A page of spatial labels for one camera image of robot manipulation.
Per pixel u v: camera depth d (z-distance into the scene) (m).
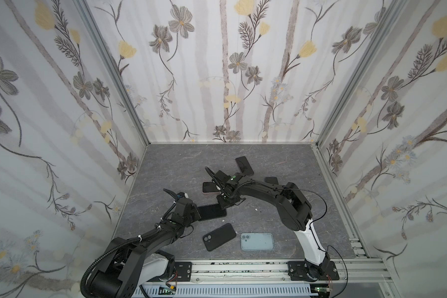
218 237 0.84
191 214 0.78
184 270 0.74
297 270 0.74
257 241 0.82
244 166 1.12
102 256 0.41
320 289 0.71
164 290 0.72
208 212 0.91
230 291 0.70
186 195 0.84
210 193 0.95
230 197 0.68
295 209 0.53
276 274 0.75
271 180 1.02
